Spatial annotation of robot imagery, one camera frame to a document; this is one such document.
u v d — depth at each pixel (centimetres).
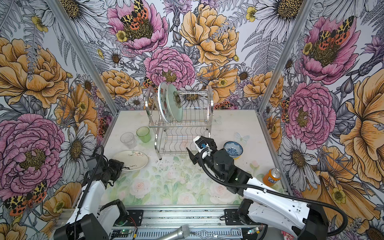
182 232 67
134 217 74
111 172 72
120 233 70
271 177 77
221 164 51
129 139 100
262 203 48
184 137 100
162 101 67
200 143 56
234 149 97
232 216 74
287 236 67
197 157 62
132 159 95
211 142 64
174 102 81
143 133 96
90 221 41
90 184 54
